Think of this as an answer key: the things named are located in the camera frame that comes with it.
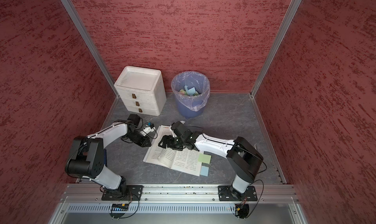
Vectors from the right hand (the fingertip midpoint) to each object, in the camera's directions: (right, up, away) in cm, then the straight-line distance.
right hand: (164, 149), depth 80 cm
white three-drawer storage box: (-16, +34, +9) cm, 39 cm away
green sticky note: (+23, -7, +5) cm, 25 cm away
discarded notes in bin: (+16, +35, +21) cm, 43 cm away
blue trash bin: (+11, +19, +18) cm, 29 cm away
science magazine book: (+12, -9, +5) cm, 15 cm away
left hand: (-12, -1, +8) cm, 14 cm away
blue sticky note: (+23, -13, +1) cm, 27 cm away
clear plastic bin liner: (+16, +43, +18) cm, 49 cm away
